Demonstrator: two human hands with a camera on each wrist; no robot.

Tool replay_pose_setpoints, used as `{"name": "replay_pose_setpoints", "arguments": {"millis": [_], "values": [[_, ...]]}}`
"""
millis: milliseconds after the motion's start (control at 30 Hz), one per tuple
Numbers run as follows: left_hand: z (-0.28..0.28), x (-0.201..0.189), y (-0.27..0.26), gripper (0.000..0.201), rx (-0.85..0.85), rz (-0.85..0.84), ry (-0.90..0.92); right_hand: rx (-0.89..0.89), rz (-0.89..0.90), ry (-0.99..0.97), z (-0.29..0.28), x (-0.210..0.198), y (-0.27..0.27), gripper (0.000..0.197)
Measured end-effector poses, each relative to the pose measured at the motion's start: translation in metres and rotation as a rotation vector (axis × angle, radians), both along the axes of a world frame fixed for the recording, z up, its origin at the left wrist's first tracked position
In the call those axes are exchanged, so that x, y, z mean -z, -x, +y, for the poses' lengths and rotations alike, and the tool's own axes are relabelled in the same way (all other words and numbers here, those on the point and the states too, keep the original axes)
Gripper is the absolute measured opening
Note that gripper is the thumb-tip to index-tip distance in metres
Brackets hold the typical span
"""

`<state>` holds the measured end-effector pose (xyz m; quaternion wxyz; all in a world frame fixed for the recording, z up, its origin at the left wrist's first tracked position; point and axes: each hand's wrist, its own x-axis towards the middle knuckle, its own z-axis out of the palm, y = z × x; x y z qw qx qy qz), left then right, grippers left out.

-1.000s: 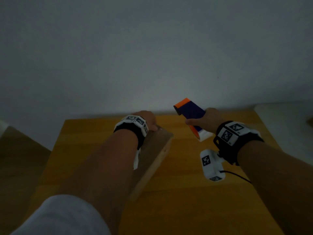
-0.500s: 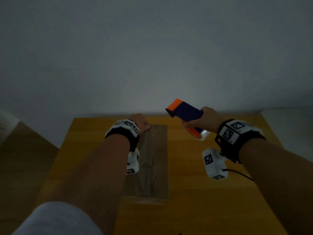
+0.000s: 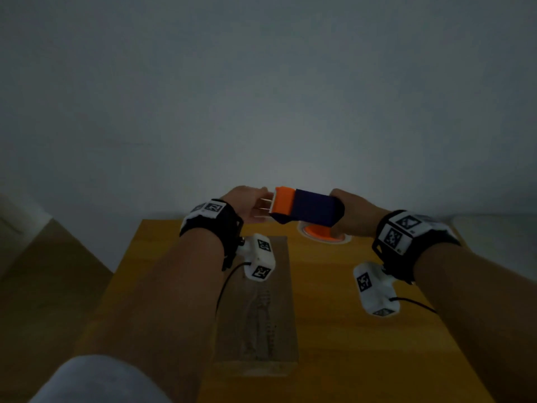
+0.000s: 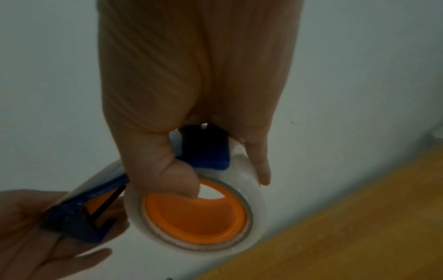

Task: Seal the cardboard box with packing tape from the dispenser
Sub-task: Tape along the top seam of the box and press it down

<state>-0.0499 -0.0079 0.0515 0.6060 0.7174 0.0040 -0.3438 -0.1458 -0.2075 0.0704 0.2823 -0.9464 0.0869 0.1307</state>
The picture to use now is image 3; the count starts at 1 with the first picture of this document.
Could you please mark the person's right hand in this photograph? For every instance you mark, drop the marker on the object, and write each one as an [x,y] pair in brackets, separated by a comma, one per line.
[361,216]

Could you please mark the person's left hand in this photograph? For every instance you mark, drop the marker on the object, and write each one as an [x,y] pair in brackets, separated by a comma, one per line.
[247,203]

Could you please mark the white and orange round disc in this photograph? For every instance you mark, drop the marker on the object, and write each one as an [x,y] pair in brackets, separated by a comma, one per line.
[345,239]

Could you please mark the brown cardboard piece with staples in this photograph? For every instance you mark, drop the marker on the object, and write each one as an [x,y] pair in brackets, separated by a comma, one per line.
[281,314]

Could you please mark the person's left forearm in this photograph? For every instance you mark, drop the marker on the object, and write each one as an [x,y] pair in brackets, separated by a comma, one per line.
[168,314]

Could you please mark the person's white sleeve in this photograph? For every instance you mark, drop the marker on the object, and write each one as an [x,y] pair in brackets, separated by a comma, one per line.
[96,381]

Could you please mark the black left wristband with markers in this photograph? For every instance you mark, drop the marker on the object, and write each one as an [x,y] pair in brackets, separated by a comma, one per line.
[222,222]

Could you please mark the black wristband with markers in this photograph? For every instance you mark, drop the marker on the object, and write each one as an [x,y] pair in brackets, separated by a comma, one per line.
[222,222]
[394,239]

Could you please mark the black right wristband with markers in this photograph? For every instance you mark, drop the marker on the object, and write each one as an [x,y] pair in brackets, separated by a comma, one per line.
[394,239]

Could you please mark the white cabinet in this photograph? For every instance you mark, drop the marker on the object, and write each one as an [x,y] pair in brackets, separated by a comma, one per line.
[17,235]

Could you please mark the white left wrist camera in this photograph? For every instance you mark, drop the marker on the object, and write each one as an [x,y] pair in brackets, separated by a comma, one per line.
[260,260]

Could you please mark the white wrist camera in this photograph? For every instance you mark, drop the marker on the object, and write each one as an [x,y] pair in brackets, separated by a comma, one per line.
[373,289]
[260,260]

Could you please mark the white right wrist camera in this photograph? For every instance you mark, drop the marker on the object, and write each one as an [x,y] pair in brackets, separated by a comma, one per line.
[373,289]

